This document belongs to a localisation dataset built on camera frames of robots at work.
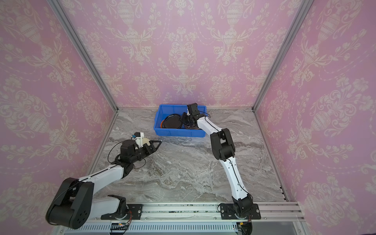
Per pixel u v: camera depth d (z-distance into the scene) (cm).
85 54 88
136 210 75
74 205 42
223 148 66
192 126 100
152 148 78
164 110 115
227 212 73
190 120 92
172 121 109
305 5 69
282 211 76
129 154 69
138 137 81
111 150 97
